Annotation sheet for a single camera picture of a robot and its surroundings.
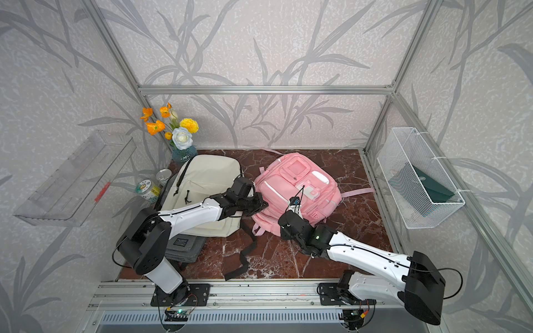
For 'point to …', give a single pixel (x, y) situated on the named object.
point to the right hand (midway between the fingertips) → (283, 222)
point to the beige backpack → (194, 179)
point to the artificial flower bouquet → (180, 135)
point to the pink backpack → (296, 180)
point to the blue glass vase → (180, 157)
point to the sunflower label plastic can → (148, 190)
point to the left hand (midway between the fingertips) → (269, 203)
